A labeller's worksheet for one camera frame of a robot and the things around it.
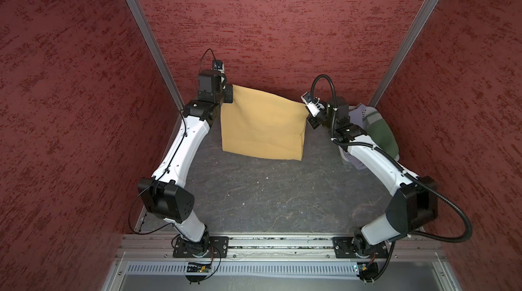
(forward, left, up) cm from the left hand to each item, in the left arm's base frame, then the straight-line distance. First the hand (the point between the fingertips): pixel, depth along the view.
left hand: (223, 89), depth 78 cm
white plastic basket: (+11, -65, -24) cm, 70 cm away
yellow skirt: (-4, -14, -16) cm, 22 cm away
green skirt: (+1, -76, -28) cm, 81 cm away
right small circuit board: (-54, -53, -37) cm, 84 cm away
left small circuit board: (-55, +5, -37) cm, 67 cm away
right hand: (-2, -35, -8) cm, 36 cm away
